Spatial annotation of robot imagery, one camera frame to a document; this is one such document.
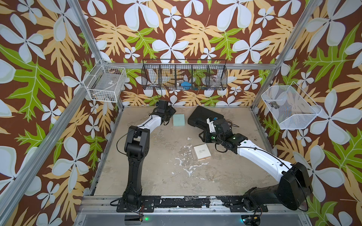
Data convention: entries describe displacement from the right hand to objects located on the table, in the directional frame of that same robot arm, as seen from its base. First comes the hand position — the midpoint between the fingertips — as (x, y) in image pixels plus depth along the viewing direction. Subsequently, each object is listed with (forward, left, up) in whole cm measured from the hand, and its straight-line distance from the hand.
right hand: (200, 134), depth 83 cm
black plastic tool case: (+21, -2, -11) cm, 24 cm away
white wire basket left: (+26, +58, +18) cm, 67 cm away
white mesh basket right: (+10, -54, +11) cm, 56 cm away
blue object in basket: (+31, +8, +12) cm, 35 cm away
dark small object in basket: (+16, -47, +9) cm, 50 cm away
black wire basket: (+40, +12, +15) cm, 45 cm away
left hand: (+26, +16, -5) cm, 31 cm away
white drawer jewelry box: (-5, -3, -14) cm, 15 cm away
